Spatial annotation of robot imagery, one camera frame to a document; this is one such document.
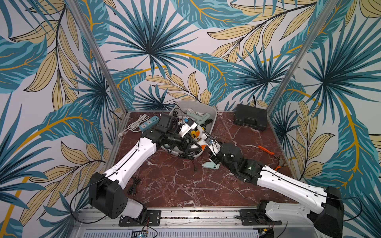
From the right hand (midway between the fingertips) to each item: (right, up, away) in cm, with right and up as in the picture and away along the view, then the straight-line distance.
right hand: (211, 142), depth 74 cm
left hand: (-8, -2, -3) cm, 9 cm away
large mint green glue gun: (-5, +13, +32) cm, 35 cm away
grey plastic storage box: (-9, +24, +39) cm, 47 cm away
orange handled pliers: (+45, -14, +18) cm, 51 cm away
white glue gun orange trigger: (-7, 0, -3) cm, 7 cm away
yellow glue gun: (-8, +3, +23) cm, 25 cm away
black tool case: (+35, +16, +39) cm, 55 cm away
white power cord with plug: (-51, +9, +33) cm, 62 cm away
